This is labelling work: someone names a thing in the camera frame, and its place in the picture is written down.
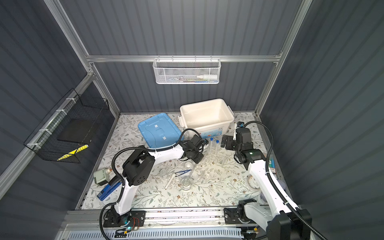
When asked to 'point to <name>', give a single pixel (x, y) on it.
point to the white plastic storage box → (211, 118)
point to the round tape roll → (252, 183)
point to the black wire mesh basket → (68, 130)
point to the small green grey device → (101, 177)
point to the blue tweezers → (186, 171)
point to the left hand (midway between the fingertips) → (200, 156)
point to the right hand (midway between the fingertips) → (232, 139)
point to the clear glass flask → (186, 183)
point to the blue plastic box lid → (160, 132)
